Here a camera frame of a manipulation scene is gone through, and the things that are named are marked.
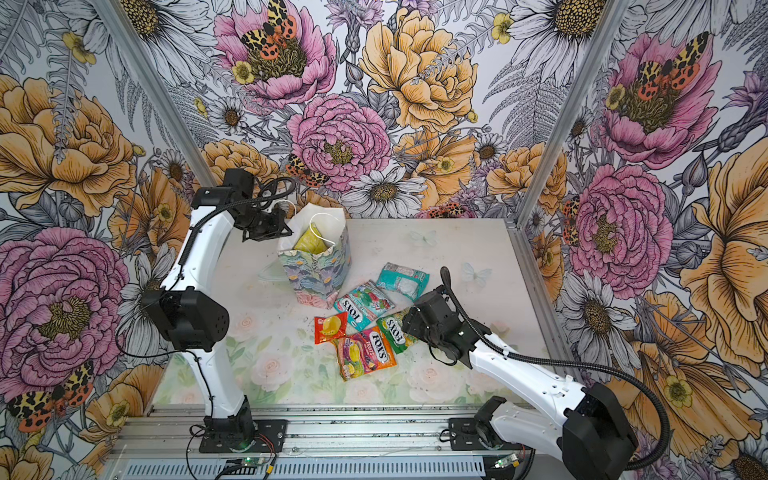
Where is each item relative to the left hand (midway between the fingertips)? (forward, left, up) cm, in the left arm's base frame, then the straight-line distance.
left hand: (289, 240), depth 85 cm
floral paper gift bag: (-7, -7, -10) cm, 14 cm away
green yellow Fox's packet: (-16, -28, -22) cm, 39 cm away
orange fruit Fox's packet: (-24, -21, -21) cm, 38 cm away
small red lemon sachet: (-15, -10, -22) cm, 29 cm away
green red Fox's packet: (-9, -20, -20) cm, 30 cm away
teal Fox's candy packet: (-1, -35, -21) cm, 40 cm away
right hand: (-21, -34, -14) cm, 42 cm away
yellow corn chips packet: (+5, -4, -7) cm, 9 cm away
